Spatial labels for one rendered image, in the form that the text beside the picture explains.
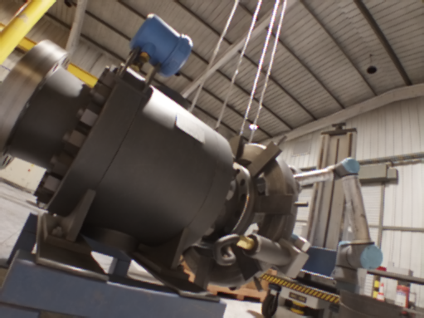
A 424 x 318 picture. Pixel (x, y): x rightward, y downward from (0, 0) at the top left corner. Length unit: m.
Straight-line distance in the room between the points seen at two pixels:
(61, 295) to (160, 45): 0.72
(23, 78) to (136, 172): 0.38
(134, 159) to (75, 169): 0.15
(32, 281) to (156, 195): 0.38
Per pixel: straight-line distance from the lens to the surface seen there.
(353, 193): 1.78
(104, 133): 0.64
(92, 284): 0.55
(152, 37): 0.81
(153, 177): 0.68
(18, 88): 0.72
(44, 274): 0.53
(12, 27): 4.42
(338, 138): 2.54
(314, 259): 2.11
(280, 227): 0.97
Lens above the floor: 0.39
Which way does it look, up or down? 20 degrees up
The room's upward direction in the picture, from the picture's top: 19 degrees clockwise
